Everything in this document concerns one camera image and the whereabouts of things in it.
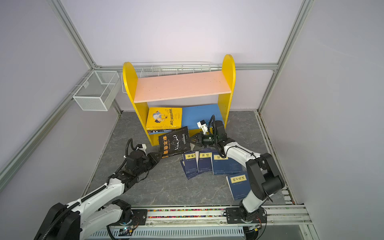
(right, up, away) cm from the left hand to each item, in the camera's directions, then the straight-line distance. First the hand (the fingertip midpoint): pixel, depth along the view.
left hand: (163, 155), depth 84 cm
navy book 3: (+43, -17, -1) cm, 46 cm away
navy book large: (+34, -7, +6) cm, 35 cm away
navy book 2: (+24, -6, +7) cm, 26 cm away
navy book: (+14, -7, +7) cm, 17 cm away
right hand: (+13, +8, -3) cm, 16 cm away
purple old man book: (-5, +13, +7) cm, 16 cm away
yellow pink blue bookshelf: (-5, +35, +40) cm, 53 cm away
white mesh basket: (-47, +40, +15) cm, 63 cm away
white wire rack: (-14, +52, +10) cm, 55 cm away
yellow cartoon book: (-1, +21, +8) cm, 23 cm away
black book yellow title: (+6, +7, +1) cm, 10 cm away
